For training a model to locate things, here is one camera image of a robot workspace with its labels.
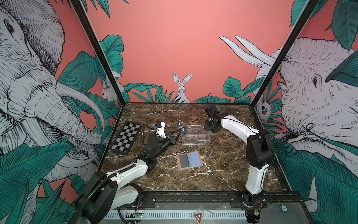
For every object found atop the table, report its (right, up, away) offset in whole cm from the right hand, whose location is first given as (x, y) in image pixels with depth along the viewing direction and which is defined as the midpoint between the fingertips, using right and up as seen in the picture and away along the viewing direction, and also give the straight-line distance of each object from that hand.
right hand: (207, 125), depth 95 cm
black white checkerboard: (-57, -11, -2) cm, 58 cm away
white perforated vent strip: (-19, -44, -25) cm, 54 cm away
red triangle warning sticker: (-9, -44, -27) cm, 52 cm away
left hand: (-17, -1, -20) cm, 26 cm away
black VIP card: (-17, -1, -17) cm, 25 cm away
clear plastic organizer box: (-7, -7, +1) cm, 10 cm away
